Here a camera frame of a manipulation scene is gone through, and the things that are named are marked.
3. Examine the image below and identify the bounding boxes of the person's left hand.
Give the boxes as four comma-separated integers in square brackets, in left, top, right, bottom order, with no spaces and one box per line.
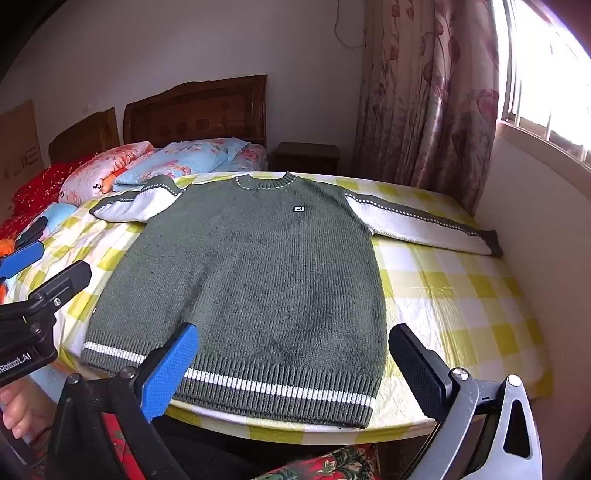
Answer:
[0,379,52,441]

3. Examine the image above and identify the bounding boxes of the yellow checked bed sheet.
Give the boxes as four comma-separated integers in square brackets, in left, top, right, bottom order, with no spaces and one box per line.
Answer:
[9,171,548,446]

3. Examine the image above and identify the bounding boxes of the blue floral quilt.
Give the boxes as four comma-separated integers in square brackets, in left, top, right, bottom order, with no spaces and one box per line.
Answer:
[112,137,250,192]

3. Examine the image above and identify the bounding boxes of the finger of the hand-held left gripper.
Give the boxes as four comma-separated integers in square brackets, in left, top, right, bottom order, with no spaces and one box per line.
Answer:
[28,261,93,324]
[0,217,49,280]

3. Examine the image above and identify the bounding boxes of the small wooden headboard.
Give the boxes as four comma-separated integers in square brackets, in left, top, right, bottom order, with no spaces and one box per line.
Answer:
[48,107,122,165]

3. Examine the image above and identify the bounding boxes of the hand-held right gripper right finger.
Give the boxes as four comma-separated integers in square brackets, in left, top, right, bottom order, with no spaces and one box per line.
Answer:
[389,324,543,480]

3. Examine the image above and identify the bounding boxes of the green knitted sweater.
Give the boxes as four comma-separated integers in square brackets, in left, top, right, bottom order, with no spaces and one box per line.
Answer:
[81,172,504,429]

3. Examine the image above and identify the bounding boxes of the light blue cloth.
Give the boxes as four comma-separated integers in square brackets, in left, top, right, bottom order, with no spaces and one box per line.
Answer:
[37,202,79,232]

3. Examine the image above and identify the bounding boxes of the red floral clothing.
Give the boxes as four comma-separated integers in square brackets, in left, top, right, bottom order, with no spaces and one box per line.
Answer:
[99,411,382,480]

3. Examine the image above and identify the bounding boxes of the cardboard box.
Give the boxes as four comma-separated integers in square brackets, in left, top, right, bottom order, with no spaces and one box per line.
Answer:
[0,99,44,222]

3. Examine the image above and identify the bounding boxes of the window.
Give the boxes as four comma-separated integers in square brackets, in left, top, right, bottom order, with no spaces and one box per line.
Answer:
[496,0,591,167]

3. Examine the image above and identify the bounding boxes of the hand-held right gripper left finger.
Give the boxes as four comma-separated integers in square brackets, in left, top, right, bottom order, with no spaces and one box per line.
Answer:
[46,322,200,480]

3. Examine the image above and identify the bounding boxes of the thin wall cable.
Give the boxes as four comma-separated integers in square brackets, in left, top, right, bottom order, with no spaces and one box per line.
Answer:
[332,0,368,49]

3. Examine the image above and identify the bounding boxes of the orange cloth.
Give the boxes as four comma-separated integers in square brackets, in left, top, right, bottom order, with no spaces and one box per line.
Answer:
[0,236,19,305]

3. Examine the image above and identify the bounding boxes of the large wooden headboard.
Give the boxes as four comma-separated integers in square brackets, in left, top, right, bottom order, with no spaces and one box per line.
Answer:
[123,75,269,149]

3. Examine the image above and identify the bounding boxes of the brown curtain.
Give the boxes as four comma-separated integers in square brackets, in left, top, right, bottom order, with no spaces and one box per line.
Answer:
[352,0,502,210]

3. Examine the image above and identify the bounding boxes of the red patterned cloth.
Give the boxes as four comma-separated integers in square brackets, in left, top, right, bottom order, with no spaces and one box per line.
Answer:
[11,154,98,215]

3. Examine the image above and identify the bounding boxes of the pink floral pillow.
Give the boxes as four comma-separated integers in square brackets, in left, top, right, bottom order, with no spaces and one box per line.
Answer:
[60,141,155,205]

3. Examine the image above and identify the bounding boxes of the dark wooden nightstand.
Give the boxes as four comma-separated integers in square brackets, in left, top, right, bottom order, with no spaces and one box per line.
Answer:
[276,142,340,175]

